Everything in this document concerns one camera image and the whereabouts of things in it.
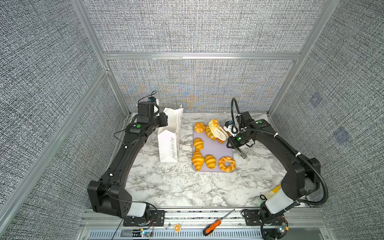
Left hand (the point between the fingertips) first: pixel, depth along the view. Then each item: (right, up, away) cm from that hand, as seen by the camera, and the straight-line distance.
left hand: (166, 116), depth 80 cm
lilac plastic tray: (+24, -23, +18) cm, 38 cm away
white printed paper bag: (+2, -10, -6) cm, 12 cm away
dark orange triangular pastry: (+30, -14, +6) cm, 34 cm away
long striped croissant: (+18, -26, +10) cm, 33 cm away
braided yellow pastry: (+26, -5, +6) cm, 27 cm away
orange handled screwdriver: (+22, -53, -11) cm, 58 cm away
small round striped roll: (+18, -17, +18) cm, 31 cm away
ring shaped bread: (+32, -29, +9) cm, 44 cm away
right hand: (+36, -15, +5) cm, 39 cm away
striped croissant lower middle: (+25, -27, +10) cm, 38 cm away
